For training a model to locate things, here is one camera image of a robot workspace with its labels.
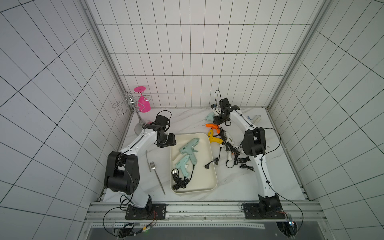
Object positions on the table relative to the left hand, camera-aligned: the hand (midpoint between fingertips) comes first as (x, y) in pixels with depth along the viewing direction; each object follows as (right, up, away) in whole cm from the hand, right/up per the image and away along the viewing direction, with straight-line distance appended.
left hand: (171, 145), depth 88 cm
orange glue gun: (+28, +11, +18) cm, 35 cm away
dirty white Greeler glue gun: (+62, +17, +20) cm, 67 cm away
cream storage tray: (+19, -18, -4) cm, 27 cm away
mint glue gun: (+7, -18, -9) cm, 21 cm away
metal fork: (-10, -13, 0) cm, 16 cm away
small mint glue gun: (+26, +17, +21) cm, 38 cm away
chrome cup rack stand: (-22, +26, -2) cm, 34 cm away
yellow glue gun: (+26, +3, +10) cm, 28 cm away
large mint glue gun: (+10, -3, +4) cm, 12 cm away
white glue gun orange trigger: (+37, +1, +9) cm, 39 cm away
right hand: (+28, +16, +21) cm, 38 cm away
